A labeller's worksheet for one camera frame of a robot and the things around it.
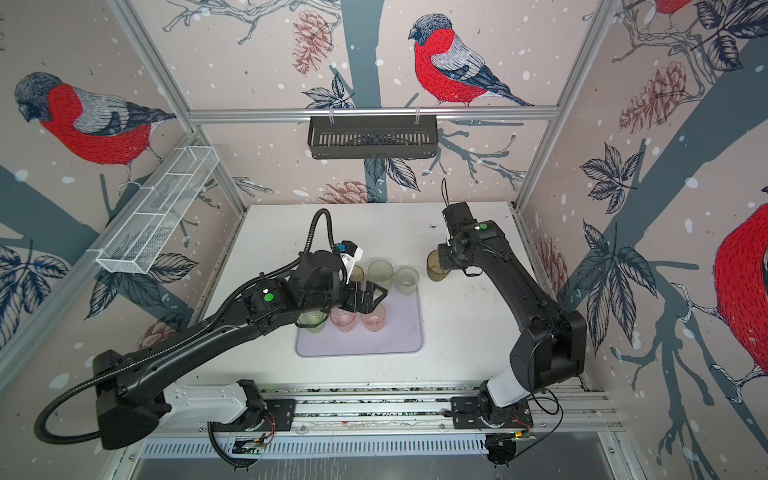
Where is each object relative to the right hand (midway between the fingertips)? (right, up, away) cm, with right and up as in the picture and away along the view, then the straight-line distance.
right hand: (448, 262), depth 83 cm
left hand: (-20, -5, -16) cm, 26 cm away
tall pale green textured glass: (-20, -4, +6) cm, 21 cm away
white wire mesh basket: (-79, +8, -11) cm, 81 cm away
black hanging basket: (-23, +42, +22) cm, 53 cm away
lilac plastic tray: (-13, -22, +4) cm, 26 cm away
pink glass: (-22, -19, +6) cm, 29 cm away
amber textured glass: (-4, -2, -3) cm, 6 cm away
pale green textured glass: (-11, -7, +12) cm, 18 cm away
